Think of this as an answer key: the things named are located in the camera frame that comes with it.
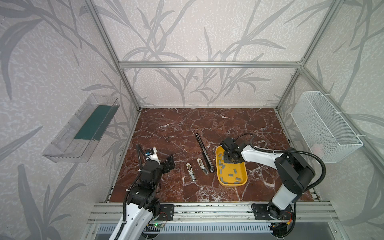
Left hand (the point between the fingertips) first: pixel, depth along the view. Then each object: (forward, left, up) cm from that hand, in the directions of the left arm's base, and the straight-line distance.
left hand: (168, 152), depth 80 cm
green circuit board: (-32, +3, -13) cm, 34 cm away
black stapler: (+5, -20, -12) cm, 24 cm away
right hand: (+6, -35, -13) cm, 38 cm away
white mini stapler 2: (-2, -19, -13) cm, 23 cm away
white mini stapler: (-7, -12, -12) cm, 18 cm away
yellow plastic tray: (-7, -36, -14) cm, 39 cm away
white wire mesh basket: (-1, -72, +22) cm, 75 cm away
